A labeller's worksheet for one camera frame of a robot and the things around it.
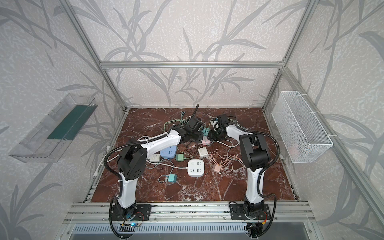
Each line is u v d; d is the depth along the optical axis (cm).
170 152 93
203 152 93
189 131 72
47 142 64
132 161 50
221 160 92
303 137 62
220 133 79
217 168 87
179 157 91
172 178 82
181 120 112
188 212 75
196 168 87
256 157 53
